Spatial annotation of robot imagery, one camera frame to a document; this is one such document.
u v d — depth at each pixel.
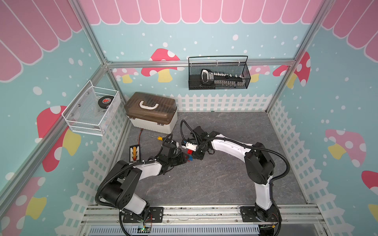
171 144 0.82
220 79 0.88
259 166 0.50
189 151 0.80
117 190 0.45
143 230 0.72
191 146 0.81
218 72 0.92
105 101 0.79
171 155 0.75
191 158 0.85
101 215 0.76
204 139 0.69
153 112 0.92
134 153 0.95
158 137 1.03
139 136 1.05
